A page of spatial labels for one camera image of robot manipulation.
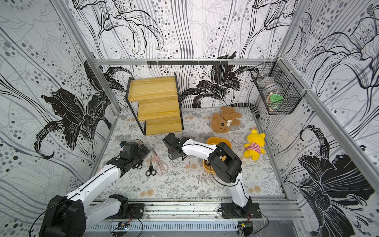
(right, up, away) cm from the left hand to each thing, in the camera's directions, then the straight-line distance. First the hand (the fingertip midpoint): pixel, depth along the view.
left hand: (146, 154), depth 88 cm
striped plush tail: (+73, +34, +31) cm, 86 cm away
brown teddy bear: (+48, +19, +10) cm, 53 cm away
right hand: (+19, +1, +6) cm, 20 cm away
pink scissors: (+8, -7, +2) cm, 11 cm away
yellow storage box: (+37, -7, -4) cm, 38 cm away
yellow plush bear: (+66, +4, -1) cm, 66 cm away
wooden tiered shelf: (+5, +31, +13) cm, 34 cm away
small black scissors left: (+3, -10, -1) cm, 10 cm away
